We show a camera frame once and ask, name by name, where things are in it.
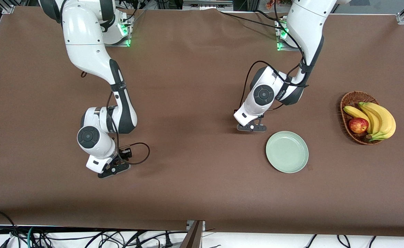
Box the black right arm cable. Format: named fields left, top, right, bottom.
left=81, top=71, right=151, bottom=165

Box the brown wicker basket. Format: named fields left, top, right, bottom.
left=340, top=91, right=385, bottom=145

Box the light green round plate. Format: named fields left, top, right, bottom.
left=266, top=131, right=309, bottom=174

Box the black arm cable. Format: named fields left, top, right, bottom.
left=81, top=71, right=151, bottom=165
left=239, top=61, right=310, bottom=111

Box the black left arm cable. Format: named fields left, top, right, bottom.
left=239, top=61, right=310, bottom=111

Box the grey metal rail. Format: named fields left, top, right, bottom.
left=182, top=0, right=234, bottom=11

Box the yellow banana bunch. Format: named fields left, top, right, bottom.
left=343, top=102, right=396, bottom=142

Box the table support beam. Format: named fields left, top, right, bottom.
left=181, top=220, right=205, bottom=248

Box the red apple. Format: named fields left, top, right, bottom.
left=348, top=117, right=369, bottom=134

